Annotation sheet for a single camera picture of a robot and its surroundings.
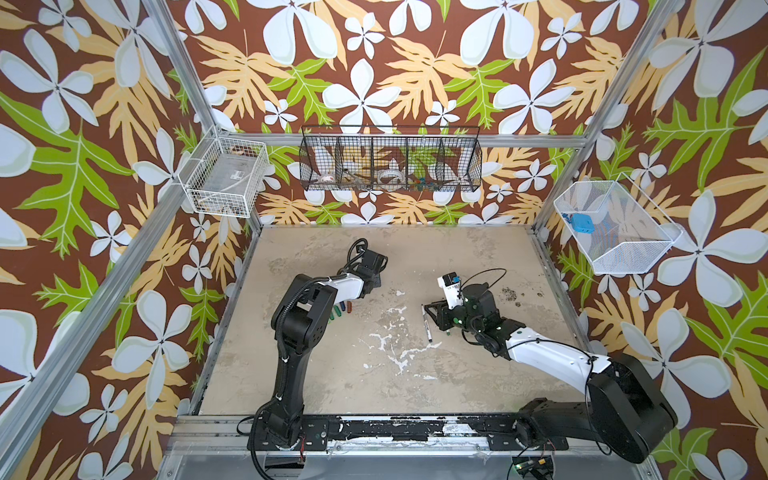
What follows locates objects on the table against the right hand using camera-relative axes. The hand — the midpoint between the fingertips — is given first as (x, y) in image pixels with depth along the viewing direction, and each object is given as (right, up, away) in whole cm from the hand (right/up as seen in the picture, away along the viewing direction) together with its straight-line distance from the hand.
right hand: (426, 305), depth 85 cm
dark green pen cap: (-27, -4, +11) cm, 29 cm away
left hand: (-18, +9, +20) cm, 29 cm away
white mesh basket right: (+53, +21, -5) cm, 57 cm away
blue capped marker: (+2, -10, +6) cm, 12 cm away
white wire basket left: (-59, +39, +2) cm, 71 cm away
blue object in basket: (+46, +24, 0) cm, 52 cm away
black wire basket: (-26, +47, +13) cm, 56 cm away
